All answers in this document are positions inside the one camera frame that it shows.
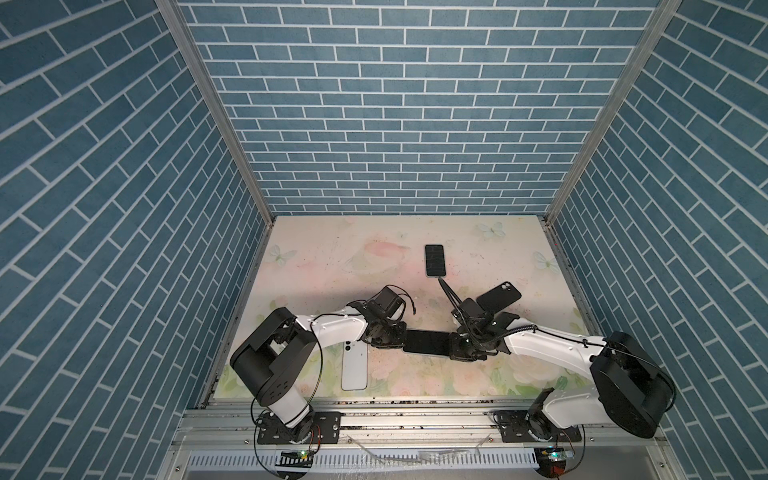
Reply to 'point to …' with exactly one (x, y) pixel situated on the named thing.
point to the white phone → (354, 368)
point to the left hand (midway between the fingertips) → (408, 345)
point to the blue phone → (435, 260)
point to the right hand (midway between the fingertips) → (445, 352)
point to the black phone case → (499, 297)
